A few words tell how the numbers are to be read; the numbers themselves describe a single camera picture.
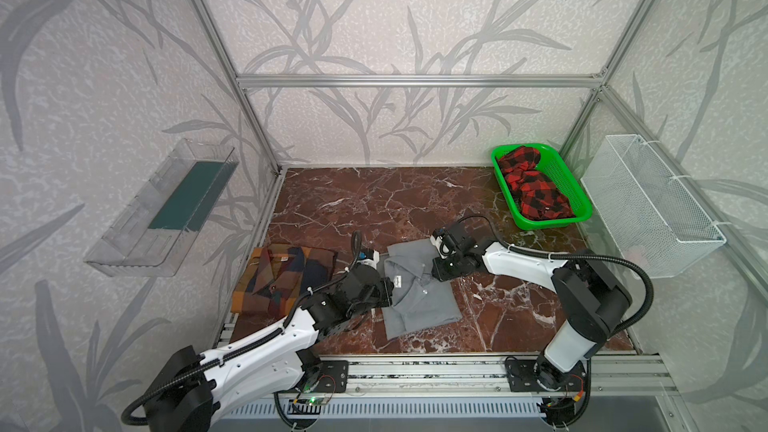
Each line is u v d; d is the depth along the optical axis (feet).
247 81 3.07
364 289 1.99
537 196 3.40
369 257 2.40
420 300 2.69
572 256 1.68
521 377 2.42
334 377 2.38
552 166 3.76
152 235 2.14
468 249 2.27
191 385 1.34
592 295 1.52
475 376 2.47
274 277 2.83
